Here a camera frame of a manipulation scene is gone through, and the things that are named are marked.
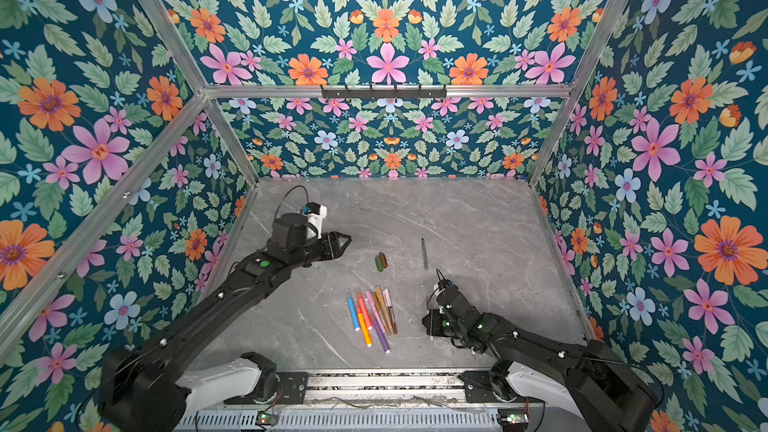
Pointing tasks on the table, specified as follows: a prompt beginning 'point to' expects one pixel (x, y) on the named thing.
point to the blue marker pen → (353, 312)
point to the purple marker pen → (381, 336)
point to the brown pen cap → (383, 260)
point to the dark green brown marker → (425, 259)
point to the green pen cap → (379, 263)
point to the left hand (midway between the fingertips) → (351, 233)
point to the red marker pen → (363, 309)
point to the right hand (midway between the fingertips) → (420, 321)
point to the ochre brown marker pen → (384, 310)
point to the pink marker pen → (375, 310)
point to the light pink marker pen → (391, 310)
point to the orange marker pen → (365, 330)
